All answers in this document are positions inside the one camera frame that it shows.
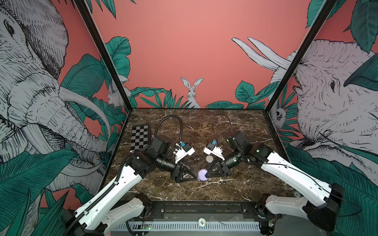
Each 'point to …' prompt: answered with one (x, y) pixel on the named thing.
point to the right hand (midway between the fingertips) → (208, 173)
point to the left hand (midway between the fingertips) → (194, 173)
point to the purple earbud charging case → (201, 175)
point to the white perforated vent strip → (195, 226)
